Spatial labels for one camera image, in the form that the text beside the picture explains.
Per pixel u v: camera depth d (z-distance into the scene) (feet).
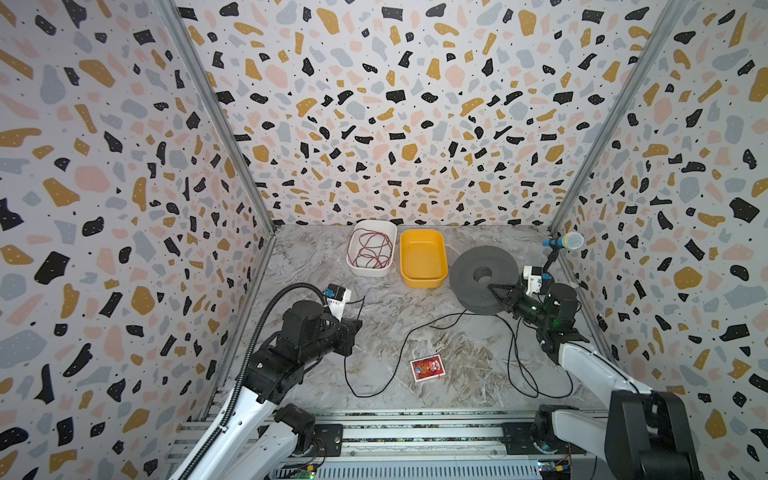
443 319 3.17
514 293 2.54
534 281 2.57
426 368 2.75
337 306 2.07
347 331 2.02
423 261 3.85
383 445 2.41
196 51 2.50
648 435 1.46
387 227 3.84
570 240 2.78
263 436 1.92
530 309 2.40
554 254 3.09
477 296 2.79
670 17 2.35
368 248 3.73
